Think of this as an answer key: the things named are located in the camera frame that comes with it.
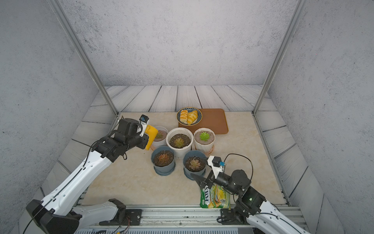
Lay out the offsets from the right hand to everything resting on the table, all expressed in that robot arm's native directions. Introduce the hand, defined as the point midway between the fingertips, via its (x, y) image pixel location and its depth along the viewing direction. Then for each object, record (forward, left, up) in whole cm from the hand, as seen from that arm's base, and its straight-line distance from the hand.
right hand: (198, 167), depth 65 cm
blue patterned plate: (+60, +6, -22) cm, 65 cm away
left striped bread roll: (+49, +10, -18) cm, 53 cm away
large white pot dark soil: (+24, +11, -13) cm, 29 cm away
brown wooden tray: (+50, -14, -23) cm, 56 cm away
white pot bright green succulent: (+24, -4, -13) cm, 28 cm away
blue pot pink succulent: (+10, +2, -16) cm, 19 cm away
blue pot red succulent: (+11, +20, -14) cm, 27 cm away
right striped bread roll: (+48, +4, -19) cm, 52 cm away
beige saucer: (+22, -9, -24) cm, 34 cm away
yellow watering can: (+19, +24, 0) cm, 31 cm away
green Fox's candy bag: (-7, -9, -22) cm, 25 cm away
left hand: (+16, +25, +3) cm, 30 cm away
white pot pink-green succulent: (+25, +23, -13) cm, 37 cm away
